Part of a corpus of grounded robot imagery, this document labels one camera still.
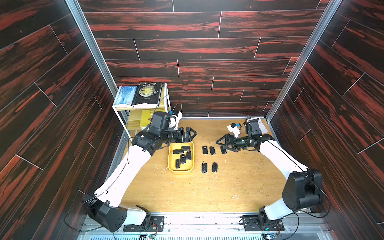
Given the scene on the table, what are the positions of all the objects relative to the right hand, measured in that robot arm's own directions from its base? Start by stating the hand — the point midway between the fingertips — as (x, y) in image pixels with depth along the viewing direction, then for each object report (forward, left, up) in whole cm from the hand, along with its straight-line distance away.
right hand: (222, 144), depth 84 cm
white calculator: (+27, -35, -16) cm, 47 cm away
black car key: (+3, +29, -15) cm, 33 cm away
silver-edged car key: (-6, +26, -15) cm, 31 cm away
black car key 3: (+4, +4, -15) cm, 17 cm away
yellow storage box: (-9, +20, -15) cm, 27 cm away
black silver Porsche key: (+7, +22, -15) cm, 28 cm away
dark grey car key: (+1, +20, -16) cm, 26 cm away
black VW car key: (-2, +23, -15) cm, 28 cm away
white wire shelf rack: (+24, +62, -1) cm, 66 cm away
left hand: (-5, +18, +15) cm, 24 cm away
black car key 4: (-7, +9, -17) cm, 20 cm away
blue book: (+19, +56, +17) cm, 62 cm away
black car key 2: (+7, +9, -17) cm, 20 cm away
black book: (+20, +45, +17) cm, 52 cm away
